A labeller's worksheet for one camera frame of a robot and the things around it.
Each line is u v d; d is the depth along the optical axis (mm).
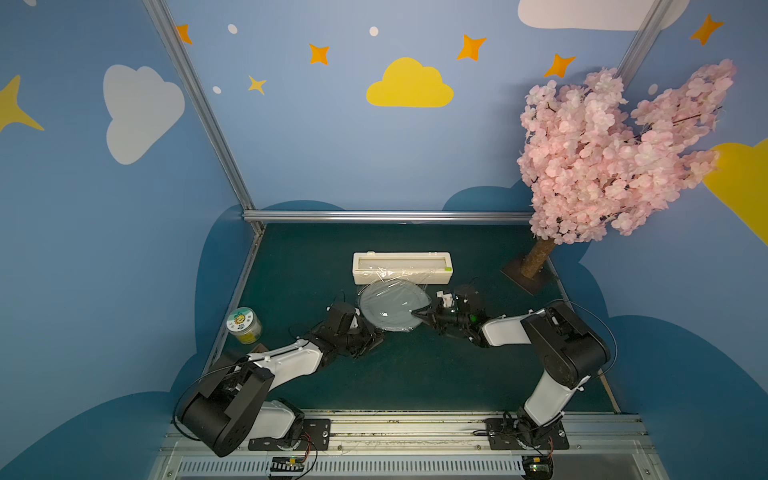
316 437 737
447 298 898
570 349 494
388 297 937
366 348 787
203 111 856
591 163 677
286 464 732
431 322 844
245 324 853
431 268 998
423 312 876
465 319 765
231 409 425
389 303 933
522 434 689
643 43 737
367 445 734
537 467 733
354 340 754
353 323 730
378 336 838
